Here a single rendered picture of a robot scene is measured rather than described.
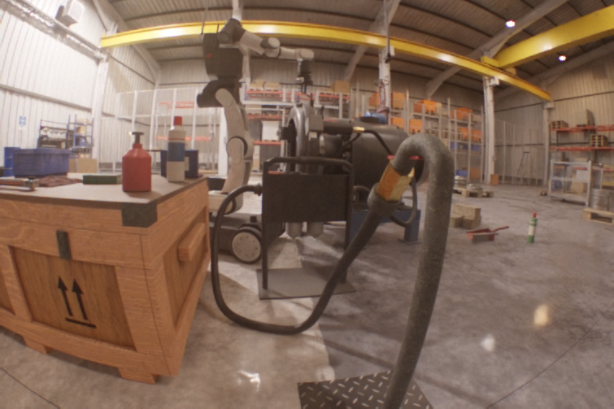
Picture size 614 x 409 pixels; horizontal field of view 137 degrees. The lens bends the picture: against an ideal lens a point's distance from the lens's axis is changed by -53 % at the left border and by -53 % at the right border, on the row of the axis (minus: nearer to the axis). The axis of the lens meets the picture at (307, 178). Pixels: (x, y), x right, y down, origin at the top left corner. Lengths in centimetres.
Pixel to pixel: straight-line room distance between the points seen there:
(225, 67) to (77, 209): 132
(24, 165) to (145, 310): 89
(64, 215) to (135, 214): 18
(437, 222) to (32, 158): 129
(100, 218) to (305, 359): 63
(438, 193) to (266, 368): 62
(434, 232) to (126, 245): 51
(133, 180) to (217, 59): 119
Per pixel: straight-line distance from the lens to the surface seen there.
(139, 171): 64
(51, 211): 63
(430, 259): 34
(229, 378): 74
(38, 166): 123
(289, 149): 191
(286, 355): 80
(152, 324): 60
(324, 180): 107
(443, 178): 32
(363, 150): 176
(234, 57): 169
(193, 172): 108
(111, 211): 53
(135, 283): 56
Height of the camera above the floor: 55
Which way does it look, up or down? 4 degrees down
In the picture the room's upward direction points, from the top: 2 degrees clockwise
